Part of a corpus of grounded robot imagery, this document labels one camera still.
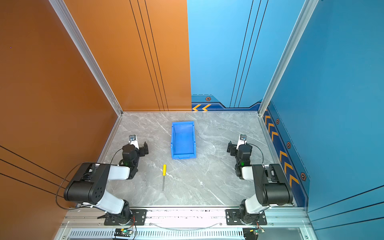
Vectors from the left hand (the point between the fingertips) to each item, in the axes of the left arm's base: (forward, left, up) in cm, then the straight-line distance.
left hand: (137, 141), depth 94 cm
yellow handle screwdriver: (-18, -19, -7) cm, 27 cm away
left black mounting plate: (-40, -10, -8) cm, 42 cm away
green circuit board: (-46, -3, -9) cm, 47 cm away
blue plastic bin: (+6, -28, -7) cm, 30 cm away
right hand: (0, -63, 0) cm, 63 cm away
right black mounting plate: (-39, -56, -6) cm, 69 cm away
